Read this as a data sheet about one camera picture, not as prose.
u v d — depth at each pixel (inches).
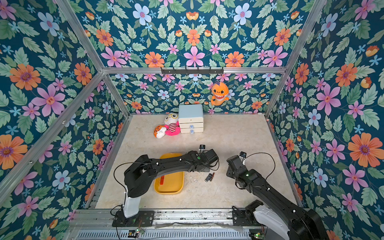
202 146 31.6
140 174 21.0
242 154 29.9
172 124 41.3
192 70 36.2
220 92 37.8
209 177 34.0
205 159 26.6
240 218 29.4
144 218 28.9
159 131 40.0
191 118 38.8
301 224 15.8
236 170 24.7
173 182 34.3
